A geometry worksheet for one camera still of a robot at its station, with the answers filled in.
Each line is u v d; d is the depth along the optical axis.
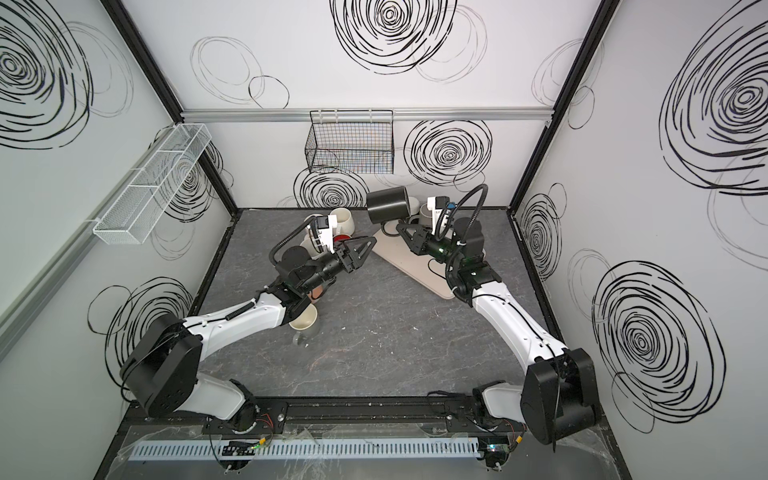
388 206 0.69
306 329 0.80
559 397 0.39
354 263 0.67
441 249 0.66
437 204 0.68
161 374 0.42
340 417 0.75
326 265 0.66
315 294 0.67
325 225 0.68
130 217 0.72
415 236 0.69
